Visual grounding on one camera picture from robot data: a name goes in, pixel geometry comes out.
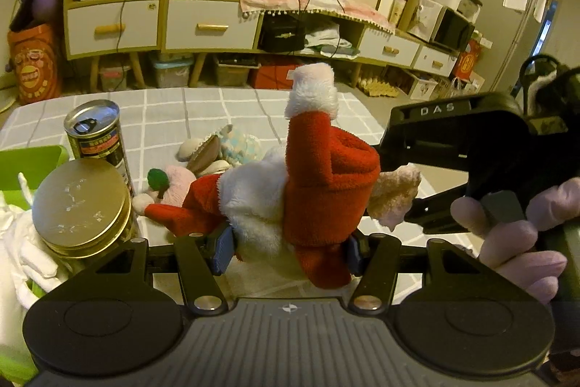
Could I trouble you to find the cream rabbit doll plaid dress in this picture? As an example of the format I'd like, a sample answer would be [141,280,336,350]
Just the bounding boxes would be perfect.
[177,124,264,176]

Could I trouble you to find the green plastic bin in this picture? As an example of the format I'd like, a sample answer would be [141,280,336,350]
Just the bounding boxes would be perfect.
[0,144,71,310]

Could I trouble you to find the grey refrigerator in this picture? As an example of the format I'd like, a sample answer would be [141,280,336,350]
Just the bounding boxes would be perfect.
[476,0,560,93]

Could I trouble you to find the large clear storage box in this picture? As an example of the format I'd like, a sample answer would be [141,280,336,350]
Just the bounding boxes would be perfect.
[151,55,193,88]

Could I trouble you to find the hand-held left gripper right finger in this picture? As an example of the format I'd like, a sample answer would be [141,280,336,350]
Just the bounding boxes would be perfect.
[347,230,454,315]

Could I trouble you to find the black box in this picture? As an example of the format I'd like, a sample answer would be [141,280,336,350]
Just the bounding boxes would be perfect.
[262,16,307,53]

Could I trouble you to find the gold lid clear jar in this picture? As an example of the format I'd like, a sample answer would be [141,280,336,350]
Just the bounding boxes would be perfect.
[32,158,139,274]

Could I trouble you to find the purple exercise ball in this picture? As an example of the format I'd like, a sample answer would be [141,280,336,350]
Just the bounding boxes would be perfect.
[34,0,63,22]

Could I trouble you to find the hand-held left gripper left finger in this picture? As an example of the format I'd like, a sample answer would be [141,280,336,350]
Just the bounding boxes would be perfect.
[120,228,236,315]

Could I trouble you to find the low wooden TV cabinet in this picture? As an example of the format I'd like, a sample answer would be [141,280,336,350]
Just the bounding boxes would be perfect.
[258,8,458,88]

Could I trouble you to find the small clear storage box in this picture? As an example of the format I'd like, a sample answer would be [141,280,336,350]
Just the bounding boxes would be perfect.
[99,63,132,92]

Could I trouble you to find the orange printed bag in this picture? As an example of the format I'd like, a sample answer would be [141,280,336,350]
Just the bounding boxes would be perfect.
[7,23,63,105]

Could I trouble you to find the wooden shelf cabinet white drawers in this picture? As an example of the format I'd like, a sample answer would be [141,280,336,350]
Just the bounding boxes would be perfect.
[62,0,266,88]

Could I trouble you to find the pink apple plush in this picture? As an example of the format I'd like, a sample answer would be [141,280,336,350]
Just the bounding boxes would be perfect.
[147,164,198,206]

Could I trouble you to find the black microwave oven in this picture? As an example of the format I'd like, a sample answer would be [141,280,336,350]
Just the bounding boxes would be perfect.
[430,6,476,51]

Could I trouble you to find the person's right hand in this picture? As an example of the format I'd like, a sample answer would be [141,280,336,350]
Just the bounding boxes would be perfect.
[451,177,580,304]

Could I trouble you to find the white cloth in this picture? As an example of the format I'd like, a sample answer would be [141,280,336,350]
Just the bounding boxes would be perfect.
[0,192,69,370]

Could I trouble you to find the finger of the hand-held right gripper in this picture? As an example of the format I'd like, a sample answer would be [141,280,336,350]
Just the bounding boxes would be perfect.
[380,96,474,172]
[405,183,483,236]

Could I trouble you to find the red white Santa plush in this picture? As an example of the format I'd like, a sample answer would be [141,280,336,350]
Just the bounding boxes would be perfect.
[131,63,381,290]

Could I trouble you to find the egg tray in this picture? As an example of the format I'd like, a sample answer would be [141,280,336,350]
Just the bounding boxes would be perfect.
[358,74,402,98]

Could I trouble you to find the red box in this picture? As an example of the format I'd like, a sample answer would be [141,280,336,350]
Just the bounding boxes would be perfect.
[250,64,304,91]

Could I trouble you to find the metal pull-tab can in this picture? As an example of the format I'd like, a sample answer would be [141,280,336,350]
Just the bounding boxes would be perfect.
[63,99,132,195]

